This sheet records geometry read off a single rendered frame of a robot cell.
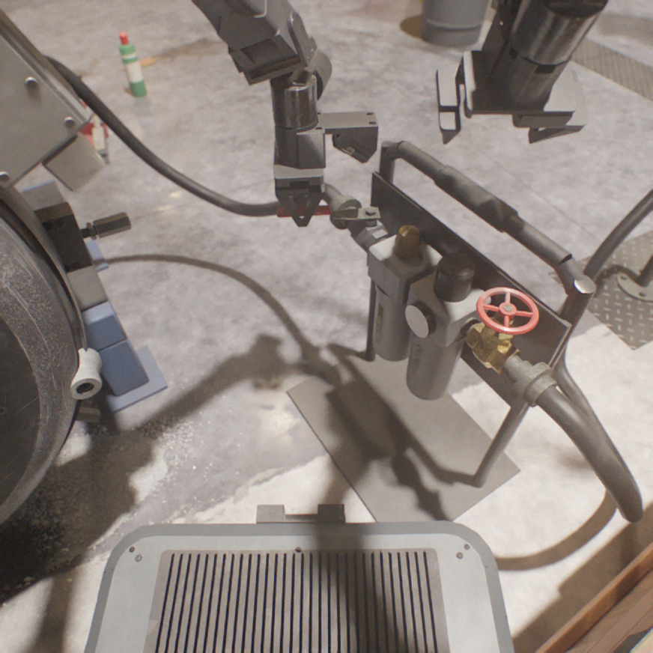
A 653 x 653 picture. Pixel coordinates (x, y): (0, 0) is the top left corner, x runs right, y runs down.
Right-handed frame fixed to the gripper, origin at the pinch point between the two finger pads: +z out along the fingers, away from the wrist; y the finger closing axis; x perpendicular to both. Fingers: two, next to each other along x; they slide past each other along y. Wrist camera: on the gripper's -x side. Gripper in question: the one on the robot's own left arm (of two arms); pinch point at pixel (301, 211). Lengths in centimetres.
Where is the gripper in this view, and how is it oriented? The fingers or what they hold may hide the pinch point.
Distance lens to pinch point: 75.4
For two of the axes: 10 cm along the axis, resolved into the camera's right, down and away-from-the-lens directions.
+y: -0.7, -7.6, 6.5
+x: -10.0, 0.6, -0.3
